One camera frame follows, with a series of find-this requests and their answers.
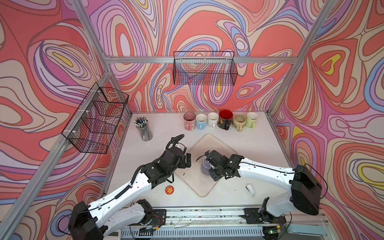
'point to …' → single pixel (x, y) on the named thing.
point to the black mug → (225, 119)
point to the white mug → (212, 119)
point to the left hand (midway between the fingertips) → (186, 154)
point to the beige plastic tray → (189, 168)
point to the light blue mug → (201, 120)
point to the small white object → (250, 189)
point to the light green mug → (251, 119)
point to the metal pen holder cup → (141, 123)
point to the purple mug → (205, 167)
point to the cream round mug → (238, 122)
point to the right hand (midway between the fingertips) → (216, 175)
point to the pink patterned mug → (189, 118)
